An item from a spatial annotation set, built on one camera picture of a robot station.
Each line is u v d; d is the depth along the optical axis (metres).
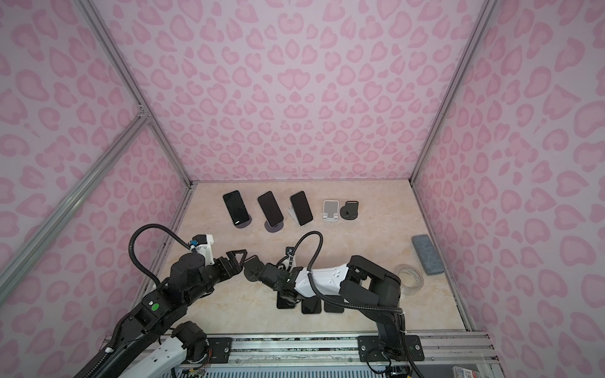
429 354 0.73
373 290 0.47
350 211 1.04
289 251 0.79
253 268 0.85
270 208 0.95
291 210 1.07
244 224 1.01
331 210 1.03
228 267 0.65
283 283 0.66
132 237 0.51
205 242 0.66
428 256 0.90
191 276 0.53
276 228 1.03
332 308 0.80
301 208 0.98
